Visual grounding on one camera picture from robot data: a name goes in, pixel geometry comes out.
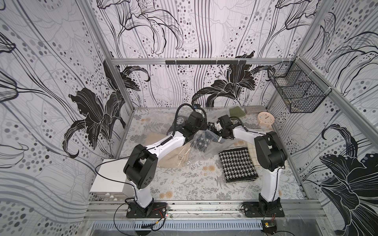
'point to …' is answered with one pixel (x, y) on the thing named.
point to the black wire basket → (301, 90)
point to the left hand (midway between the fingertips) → (203, 120)
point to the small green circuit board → (269, 224)
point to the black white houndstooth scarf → (237, 165)
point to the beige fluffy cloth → (176, 158)
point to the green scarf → (236, 111)
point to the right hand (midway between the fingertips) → (210, 136)
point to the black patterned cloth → (201, 142)
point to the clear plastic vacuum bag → (216, 145)
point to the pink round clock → (266, 118)
